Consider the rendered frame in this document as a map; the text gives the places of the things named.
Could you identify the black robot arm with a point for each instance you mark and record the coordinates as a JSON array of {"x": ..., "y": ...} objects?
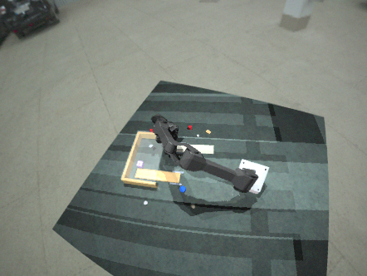
[{"x": 193, "y": 160}]

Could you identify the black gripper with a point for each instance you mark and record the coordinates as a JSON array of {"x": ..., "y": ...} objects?
[{"x": 175, "y": 136}]

